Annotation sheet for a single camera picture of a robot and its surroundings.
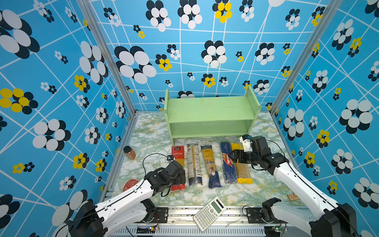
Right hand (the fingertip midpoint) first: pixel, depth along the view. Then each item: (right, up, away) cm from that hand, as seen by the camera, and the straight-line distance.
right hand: (235, 155), depth 81 cm
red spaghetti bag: (-33, -1, +12) cm, 35 cm away
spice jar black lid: (-64, +2, +7) cm, 64 cm away
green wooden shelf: (-14, +21, -2) cm, 26 cm away
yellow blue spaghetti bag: (-12, -14, +1) cm, 18 cm away
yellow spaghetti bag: (+6, -10, +5) cm, 12 cm away
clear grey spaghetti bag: (-23, -7, +7) cm, 25 cm away
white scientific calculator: (-15, -28, -8) cm, 33 cm away
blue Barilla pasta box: (-2, -7, +5) cm, 9 cm away
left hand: (-31, -12, +1) cm, 33 cm away
